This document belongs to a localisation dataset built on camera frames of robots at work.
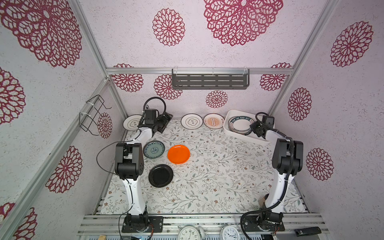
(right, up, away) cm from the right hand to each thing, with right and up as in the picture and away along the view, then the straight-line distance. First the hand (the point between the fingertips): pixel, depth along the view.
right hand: (253, 121), depth 105 cm
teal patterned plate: (-70, -20, -2) cm, 72 cm away
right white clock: (-26, -54, -36) cm, 70 cm away
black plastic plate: (-62, -33, -16) cm, 72 cm away
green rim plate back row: (-6, -2, +8) cm, 10 cm away
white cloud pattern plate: (-43, +1, +15) cm, 46 cm away
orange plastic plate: (-52, -23, -4) cm, 57 cm away
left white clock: (-45, -54, -36) cm, 79 cm away
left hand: (-58, 0, -5) cm, 58 cm away
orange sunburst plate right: (-25, +2, +15) cm, 30 cm away
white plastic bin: (-12, +7, +12) cm, 19 cm away
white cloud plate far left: (-92, +1, +15) cm, 93 cm away
